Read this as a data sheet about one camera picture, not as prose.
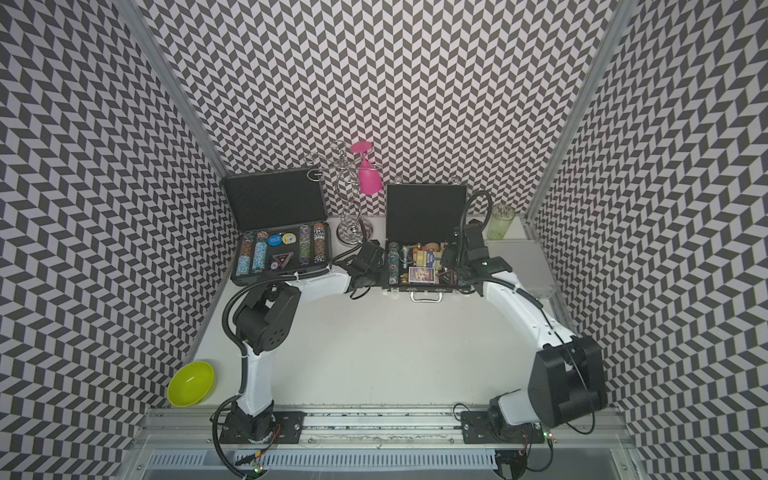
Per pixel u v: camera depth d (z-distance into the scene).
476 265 0.60
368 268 0.79
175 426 0.74
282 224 1.08
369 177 1.02
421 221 1.09
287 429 0.72
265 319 0.53
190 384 0.78
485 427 0.72
